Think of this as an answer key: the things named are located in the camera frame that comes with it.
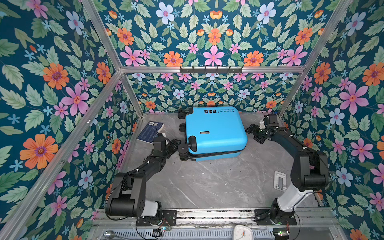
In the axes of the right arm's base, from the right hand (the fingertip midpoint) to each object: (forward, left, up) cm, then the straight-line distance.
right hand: (249, 131), depth 94 cm
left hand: (-6, +43, +1) cm, 44 cm away
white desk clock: (-52, +12, -9) cm, 54 cm away
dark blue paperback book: (+7, +69, -10) cm, 71 cm away
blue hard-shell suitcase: (-5, +24, +5) cm, 25 cm away
